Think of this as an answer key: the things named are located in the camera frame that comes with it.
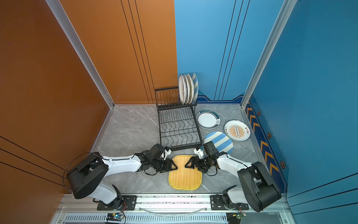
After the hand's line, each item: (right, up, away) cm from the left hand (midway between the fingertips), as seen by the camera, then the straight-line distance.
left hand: (176, 168), depth 83 cm
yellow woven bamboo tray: (+5, -5, -3) cm, 8 cm away
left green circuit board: (-31, -20, -12) cm, 39 cm away
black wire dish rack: (+1, +25, +22) cm, 33 cm away
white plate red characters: (+4, +51, +14) cm, 53 cm away
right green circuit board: (+33, -19, -13) cm, 40 cm away
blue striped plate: (+32, +13, +13) cm, 37 cm away
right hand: (+7, 0, -1) cm, 8 cm away
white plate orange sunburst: (+45, +21, +20) cm, 53 cm away
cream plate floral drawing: (+9, +48, -1) cm, 49 cm away
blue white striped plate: (+12, +49, +2) cm, 50 cm away
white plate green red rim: (+24, +29, +27) cm, 46 cm away
